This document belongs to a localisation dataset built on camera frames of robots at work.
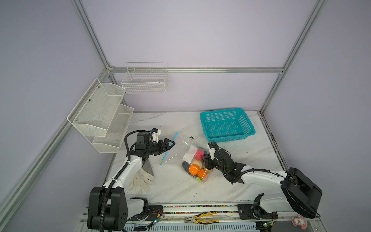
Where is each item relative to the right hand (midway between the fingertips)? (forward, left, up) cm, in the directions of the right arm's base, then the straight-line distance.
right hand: (203, 156), depth 85 cm
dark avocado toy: (-5, +11, -2) cm, 12 cm away
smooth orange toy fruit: (-8, +6, 0) cm, 10 cm away
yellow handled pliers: (-31, +5, -8) cm, 33 cm away
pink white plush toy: (-31, -46, -7) cm, 56 cm away
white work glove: (-13, +37, -7) cm, 39 cm away
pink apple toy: (+1, +3, 0) cm, 3 cm away
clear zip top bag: (-1, +8, +3) cm, 9 cm away
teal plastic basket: (+31, -20, -8) cm, 38 cm away
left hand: (+3, +19, +7) cm, 21 cm away
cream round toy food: (-3, +3, -3) cm, 5 cm away
